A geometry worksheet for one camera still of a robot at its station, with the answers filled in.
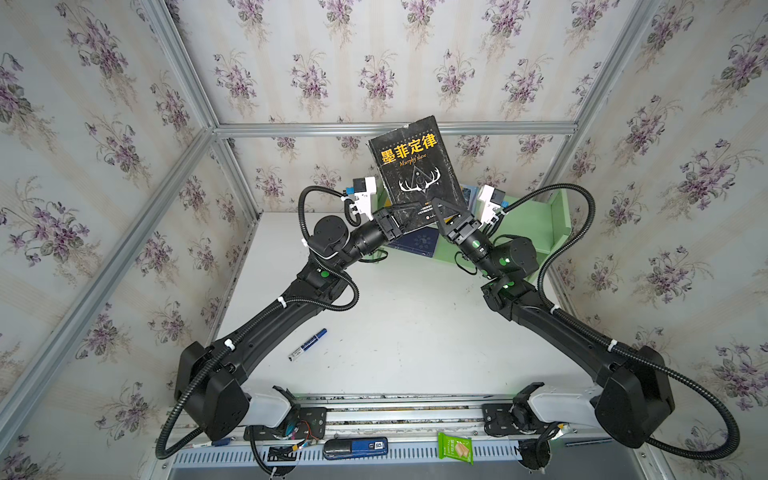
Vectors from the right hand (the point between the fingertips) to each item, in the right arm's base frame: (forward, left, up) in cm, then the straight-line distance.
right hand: (428, 204), depth 59 cm
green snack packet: (-36, -7, -45) cm, 58 cm away
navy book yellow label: (+16, -3, -30) cm, 35 cm away
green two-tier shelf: (+14, -36, -18) cm, 43 cm away
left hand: (-1, +1, +1) cm, 2 cm away
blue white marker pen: (-11, +33, -44) cm, 56 cm away
